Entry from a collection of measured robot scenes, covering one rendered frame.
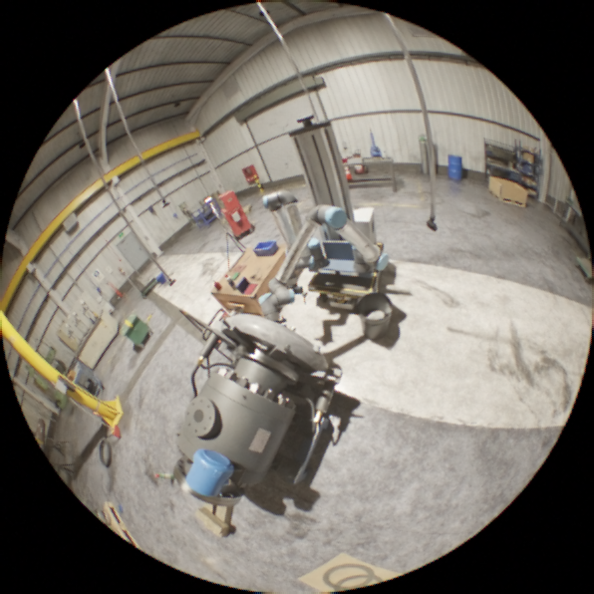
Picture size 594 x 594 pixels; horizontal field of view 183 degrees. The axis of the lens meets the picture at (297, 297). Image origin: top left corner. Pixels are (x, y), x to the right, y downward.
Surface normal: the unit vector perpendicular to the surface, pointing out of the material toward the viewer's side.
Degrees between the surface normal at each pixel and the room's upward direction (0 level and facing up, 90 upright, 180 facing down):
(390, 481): 0
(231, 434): 34
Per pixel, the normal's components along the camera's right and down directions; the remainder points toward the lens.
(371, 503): -0.31, -0.67
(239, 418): 0.24, -0.51
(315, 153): -0.44, 0.73
